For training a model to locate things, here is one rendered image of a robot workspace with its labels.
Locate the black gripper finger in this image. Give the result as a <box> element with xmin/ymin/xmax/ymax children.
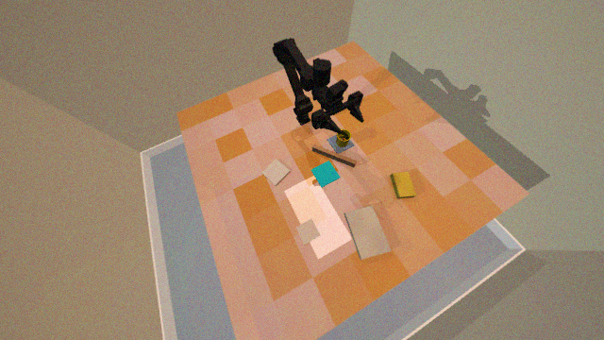
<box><xmin>350</xmin><ymin>97</ymin><xmax>364</xmax><ymax>123</ymax></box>
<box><xmin>320</xmin><ymin>113</ymin><xmax>342</xmax><ymax>134</ymax></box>

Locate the beige flat rectangular block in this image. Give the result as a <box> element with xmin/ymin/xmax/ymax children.
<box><xmin>344</xmin><ymin>205</ymin><xmax>392</xmax><ymax>260</ymax></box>

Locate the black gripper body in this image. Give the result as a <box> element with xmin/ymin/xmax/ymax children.
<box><xmin>311</xmin><ymin>90</ymin><xmax>363</xmax><ymax>129</ymax></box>

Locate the olive yellow flat block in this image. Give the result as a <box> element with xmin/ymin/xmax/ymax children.
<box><xmin>390</xmin><ymin>172</ymin><xmax>416</xmax><ymax>198</ymax></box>

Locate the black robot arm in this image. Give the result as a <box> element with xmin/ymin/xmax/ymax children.
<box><xmin>272</xmin><ymin>39</ymin><xmax>348</xmax><ymax>126</ymax></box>

